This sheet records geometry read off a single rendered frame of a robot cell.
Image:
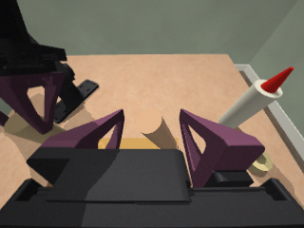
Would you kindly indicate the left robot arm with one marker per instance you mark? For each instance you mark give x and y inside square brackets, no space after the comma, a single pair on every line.
[70,95]

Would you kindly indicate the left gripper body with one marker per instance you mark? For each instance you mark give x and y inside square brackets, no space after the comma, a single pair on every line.
[23,51]

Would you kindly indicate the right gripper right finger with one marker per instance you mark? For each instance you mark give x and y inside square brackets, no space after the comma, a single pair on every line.
[225,148]

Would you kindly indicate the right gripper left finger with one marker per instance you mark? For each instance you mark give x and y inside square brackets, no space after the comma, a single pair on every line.
[87,136]

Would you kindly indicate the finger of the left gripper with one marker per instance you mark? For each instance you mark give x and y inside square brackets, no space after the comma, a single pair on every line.
[14,92]
[3,118]

